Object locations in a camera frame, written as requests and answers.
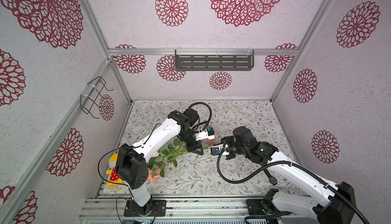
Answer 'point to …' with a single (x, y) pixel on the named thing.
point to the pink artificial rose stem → (151, 178)
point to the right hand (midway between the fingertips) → (215, 141)
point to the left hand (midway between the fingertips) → (199, 153)
